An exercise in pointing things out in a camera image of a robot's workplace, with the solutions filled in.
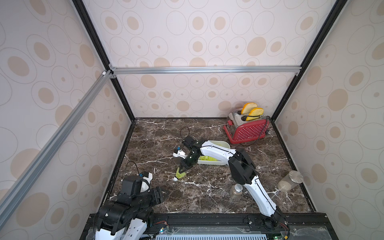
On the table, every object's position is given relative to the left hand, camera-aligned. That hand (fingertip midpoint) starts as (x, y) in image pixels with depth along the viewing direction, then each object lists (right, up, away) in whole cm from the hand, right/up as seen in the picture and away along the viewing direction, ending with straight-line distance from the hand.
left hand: (167, 194), depth 66 cm
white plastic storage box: (+31, +19, +34) cm, 50 cm away
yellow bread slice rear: (+47, +43, +31) cm, 71 cm away
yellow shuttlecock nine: (+2, +2, +22) cm, 22 cm away
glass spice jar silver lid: (+33, -3, +9) cm, 34 cm away
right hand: (+3, +2, +21) cm, 22 cm away
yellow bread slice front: (+50, +40, +26) cm, 69 cm away
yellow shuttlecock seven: (+20, +11, +29) cm, 36 cm away
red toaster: (+40, +29, +29) cm, 57 cm away
